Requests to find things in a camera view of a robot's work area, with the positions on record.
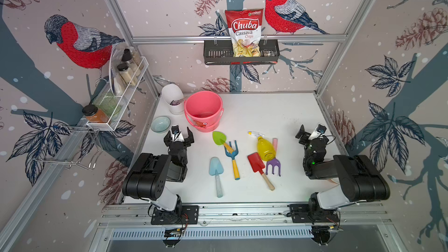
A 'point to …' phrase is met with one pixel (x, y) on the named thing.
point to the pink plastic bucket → (203, 110)
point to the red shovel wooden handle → (258, 165)
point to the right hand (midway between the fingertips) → (310, 126)
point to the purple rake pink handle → (275, 162)
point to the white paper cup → (172, 95)
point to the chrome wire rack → (73, 145)
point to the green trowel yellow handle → (219, 139)
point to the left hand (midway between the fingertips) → (181, 125)
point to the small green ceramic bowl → (160, 123)
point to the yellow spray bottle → (265, 149)
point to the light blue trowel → (216, 169)
